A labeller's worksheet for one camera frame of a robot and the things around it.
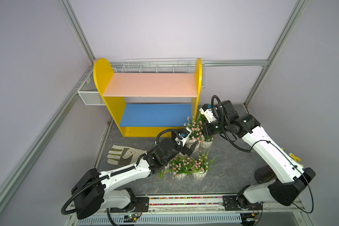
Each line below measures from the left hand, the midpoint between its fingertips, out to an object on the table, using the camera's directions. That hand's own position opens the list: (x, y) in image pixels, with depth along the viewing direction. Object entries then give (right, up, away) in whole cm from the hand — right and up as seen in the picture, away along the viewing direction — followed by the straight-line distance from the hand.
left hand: (191, 135), depth 72 cm
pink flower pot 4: (-13, -19, +3) cm, 23 cm away
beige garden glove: (-42, -16, +18) cm, 48 cm away
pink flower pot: (+1, +4, -9) cm, 10 cm away
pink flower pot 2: (+4, -15, -1) cm, 16 cm away
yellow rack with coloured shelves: (-32, +20, +46) cm, 60 cm away
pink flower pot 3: (-5, -16, -1) cm, 17 cm away
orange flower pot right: (+12, -8, +18) cm, 23 cm away
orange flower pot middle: (-1, -4, -2) cm, 5 cm away
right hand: (+3, +3, -1) cm, 5 cm away
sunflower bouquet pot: (+48, -10, -7) cm, 49 cm away
